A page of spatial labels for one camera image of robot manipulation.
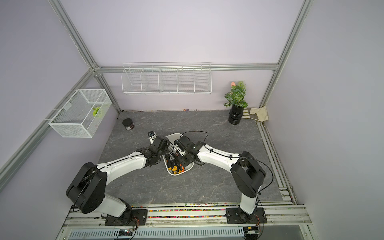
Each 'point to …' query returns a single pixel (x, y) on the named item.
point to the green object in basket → (95, 110)
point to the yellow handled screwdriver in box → (175, 168)
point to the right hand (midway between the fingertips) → (183, 158)
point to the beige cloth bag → (259, 114)
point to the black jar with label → (128, 123)
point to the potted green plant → (236, 96)
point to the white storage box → (171, 165)
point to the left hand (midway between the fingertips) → (163, 146)
